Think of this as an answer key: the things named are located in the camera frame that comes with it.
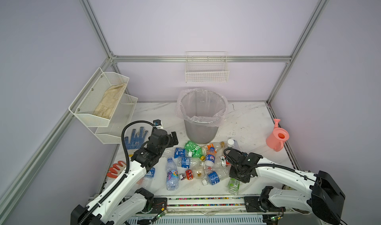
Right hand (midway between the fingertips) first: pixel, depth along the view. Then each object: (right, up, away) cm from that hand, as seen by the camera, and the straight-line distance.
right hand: (231, 176), depth 80 cm
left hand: (-35, +23, -2) cm, 42 cm away
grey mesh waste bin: (-16, +22, +15) cm, 31 cm away
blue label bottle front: (-10, +1, -4) cm, 11 cm away
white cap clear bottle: (0, +18, -1) cm, 18 cm away
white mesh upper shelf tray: (-73, +40, -4) cm, 84 cm away
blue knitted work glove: (-60, +17, +18) cm, 65 cm away
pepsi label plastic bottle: (-12, +9, +1) cm, 15 cm away
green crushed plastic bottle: (-20, +13, +10) cm, 26 cm away
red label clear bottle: (-3, +7, +1) cm, 8 cm away
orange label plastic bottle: (-6, +14, +13) cm, 20 cm away
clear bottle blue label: (-46, -2, +1) cm, 46 cm away
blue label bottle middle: (-24, +7, +2) cm, 25 cm away
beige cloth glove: (-67, +40, -2) cm, 78 cm away
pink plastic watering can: (+31, +22, +8) cm, 38 cm away
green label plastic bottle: (0, -3, -6) cm, 6 cm away
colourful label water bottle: (-32, +2, -4) cm, 32 cm away
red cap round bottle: (-23, +1, -1) cm, 23 cm away
